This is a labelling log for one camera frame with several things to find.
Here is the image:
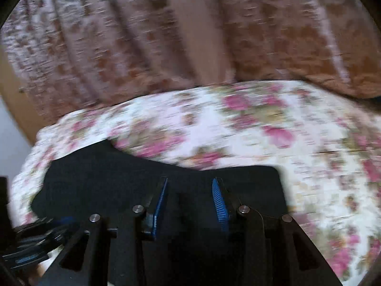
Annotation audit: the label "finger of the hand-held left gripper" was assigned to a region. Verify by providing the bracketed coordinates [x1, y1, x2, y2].
[2, 237, 65, 271]
[13, 216, 75, 243]

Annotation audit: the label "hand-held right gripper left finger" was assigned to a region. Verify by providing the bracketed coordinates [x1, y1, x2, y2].
[38, 176, 169, 286]

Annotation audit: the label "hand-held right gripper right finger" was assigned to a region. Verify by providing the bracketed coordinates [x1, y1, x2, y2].
[211, 177, 343, 286]

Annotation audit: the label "black pants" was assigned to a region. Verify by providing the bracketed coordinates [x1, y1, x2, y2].
[31, 139, 288, 286]

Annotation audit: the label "floral bed sheet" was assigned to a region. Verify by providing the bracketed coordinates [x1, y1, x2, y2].
[12, 79, 381, 285]

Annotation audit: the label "wooden door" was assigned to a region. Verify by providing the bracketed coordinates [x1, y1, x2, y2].
[0, 48, 39, 145]

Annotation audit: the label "brown floral curtain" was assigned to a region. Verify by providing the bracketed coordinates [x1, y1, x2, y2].
[0, 0, 381, 126]

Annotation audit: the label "plain pink curtain strip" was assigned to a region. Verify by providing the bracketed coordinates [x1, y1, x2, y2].
[162, 0, 236, 89]

